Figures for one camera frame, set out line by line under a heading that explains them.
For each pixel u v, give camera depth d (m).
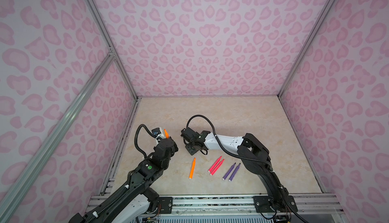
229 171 0.84
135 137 0.53
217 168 0.84
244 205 0.75
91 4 0.73
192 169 0.85
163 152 0.57
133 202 0.58
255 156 0.53
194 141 0.69
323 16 0.78
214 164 0.86
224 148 0.55
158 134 0.66
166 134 0.78
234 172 0.83
